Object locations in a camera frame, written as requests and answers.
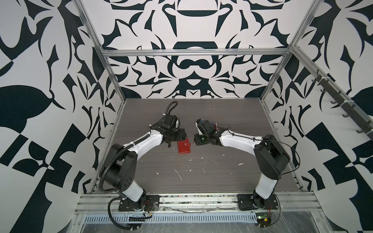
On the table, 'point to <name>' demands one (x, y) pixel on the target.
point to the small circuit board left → (136, 219)
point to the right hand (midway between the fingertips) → (195, 137)
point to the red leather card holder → (184, 146)
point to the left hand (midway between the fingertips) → (181, 133)
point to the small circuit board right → (262, 220)
